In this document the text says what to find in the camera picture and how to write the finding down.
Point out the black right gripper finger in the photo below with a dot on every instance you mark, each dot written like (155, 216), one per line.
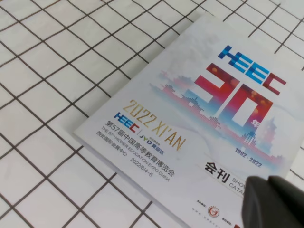
(272, 203)

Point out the white exhibition catalogue book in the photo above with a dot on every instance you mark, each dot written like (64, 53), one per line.
(210, 110)

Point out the white grid tablecloth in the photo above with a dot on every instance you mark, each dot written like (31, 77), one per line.
(60, 60)

